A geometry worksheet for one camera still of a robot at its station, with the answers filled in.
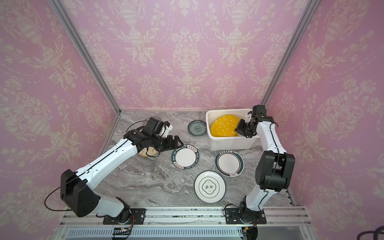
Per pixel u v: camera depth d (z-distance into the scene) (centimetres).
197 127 110
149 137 60
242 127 79
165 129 65
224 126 95
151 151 71
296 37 78
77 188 40
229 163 92
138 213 75
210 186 83
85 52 86
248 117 83
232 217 73
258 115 70
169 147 67
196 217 76
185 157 95
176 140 70
